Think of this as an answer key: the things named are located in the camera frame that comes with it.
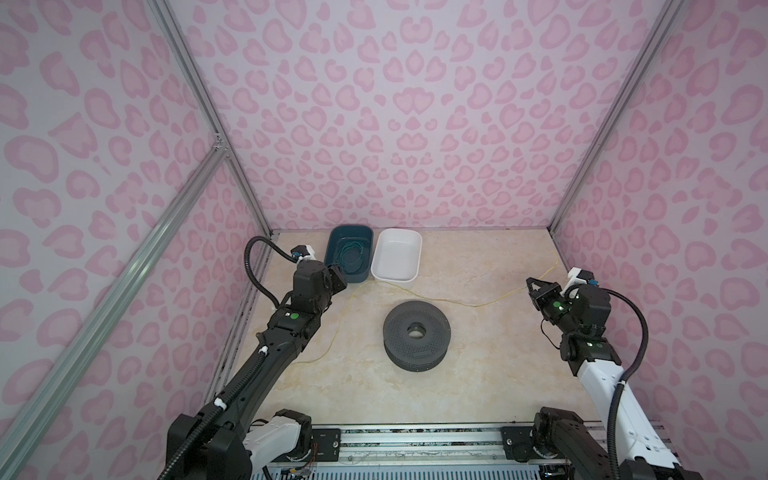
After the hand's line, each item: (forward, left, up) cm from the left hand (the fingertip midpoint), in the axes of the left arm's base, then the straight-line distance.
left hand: (338, 262), depth 80 cm
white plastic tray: (+22, -16, -24) cm, 36 cm away
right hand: (-5, -49, -1) cm, 50 cm away
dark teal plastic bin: (+29, +6, -20) cm, 36 cm away
